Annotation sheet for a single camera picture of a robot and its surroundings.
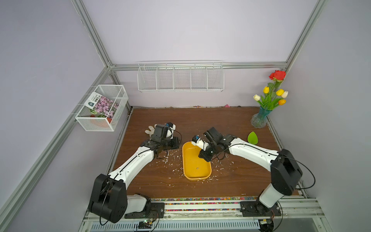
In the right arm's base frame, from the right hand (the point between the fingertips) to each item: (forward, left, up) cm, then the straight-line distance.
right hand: (200, 153), depth 84 cm
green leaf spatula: (+17, -39, -9) cm, 43 cm away
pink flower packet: (+16, +50, +25) cm, 58 cm away
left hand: (+5, +11, +5) cm, 13 cm away
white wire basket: (+9, +56, +21) cm, 61 cm away
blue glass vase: (+27, -44, -1) cm, 51 cm away
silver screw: (-5, +1, -9) cm, 10 cm away
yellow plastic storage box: (-5, +3, -9) cm, 11 cm away
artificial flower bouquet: (+30, -47, +17) cm, 58 cm away
